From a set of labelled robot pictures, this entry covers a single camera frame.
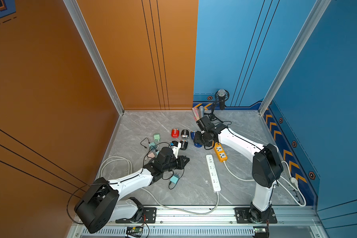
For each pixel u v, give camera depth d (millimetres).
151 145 980
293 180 870
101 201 418
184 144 966
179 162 725
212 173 850
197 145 870
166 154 644
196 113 1195
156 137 1023
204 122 708
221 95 968
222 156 916
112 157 945
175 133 1023
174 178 832
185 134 1023
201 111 1162
